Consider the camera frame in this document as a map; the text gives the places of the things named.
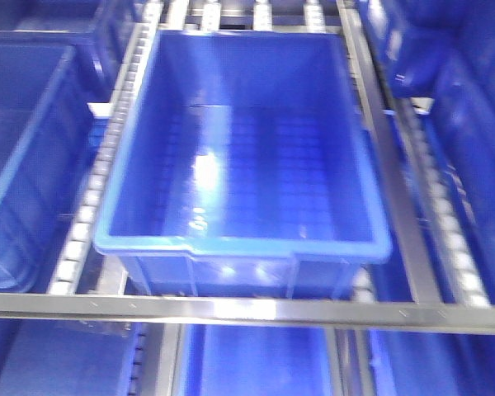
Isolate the blue plastic bin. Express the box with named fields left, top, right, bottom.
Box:
left=93, top=28, right=393, bottom=300

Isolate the steel rack on castors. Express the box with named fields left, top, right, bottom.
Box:
left=0, top=0, right=495, bottom=396

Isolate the row of blue bins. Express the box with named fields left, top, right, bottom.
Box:
left=0, top=0, right=495, bottom=396

